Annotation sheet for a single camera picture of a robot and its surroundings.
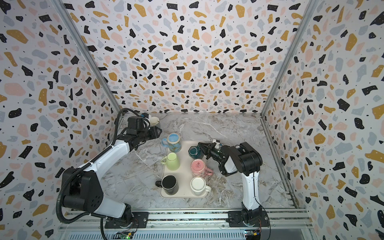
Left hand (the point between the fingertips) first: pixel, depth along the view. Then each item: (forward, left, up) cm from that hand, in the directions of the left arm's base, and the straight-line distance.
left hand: (159, 128), depth 86 cm
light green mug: (-16, -7, -12) cm, 21 cm away
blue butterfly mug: (-3, -8, -10) cm, 13 cm away
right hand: (-5, -22, -7) cm, 23 cm away
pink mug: (-21, -23, -9) cm, 32 cm away
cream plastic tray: (-21, -14, -20) cm, 32 cm away
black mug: (-28, -7, -10) cm, 31 cm away
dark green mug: (-11, -21, -9) cm, 26 cm away
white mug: (-29, -22, -13) cm, 38 cm away
